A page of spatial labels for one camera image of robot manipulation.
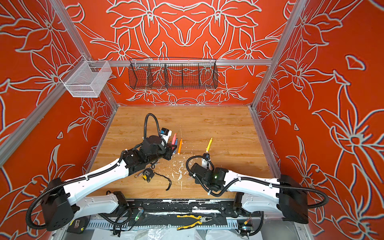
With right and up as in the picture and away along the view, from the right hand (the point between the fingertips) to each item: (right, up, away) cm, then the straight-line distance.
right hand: (195, 175), depth 79 cm
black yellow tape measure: (-27, 0, +2) cm, 27 cm away
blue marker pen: (-10, +18, -3) cm, 21 cm away
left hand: (-11, +17, -3) cm, 20 cm away
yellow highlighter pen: (+9, +14, +16) cm, 23 cm away
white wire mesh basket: (-69, +56, +12) cm, 90 cm away
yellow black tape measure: (-55, -18, -12) cm, 59 cm away
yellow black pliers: (+3, -18, -10) cm, 20 cm away
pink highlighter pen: (-11, +20, -4) cm, 23 cm away
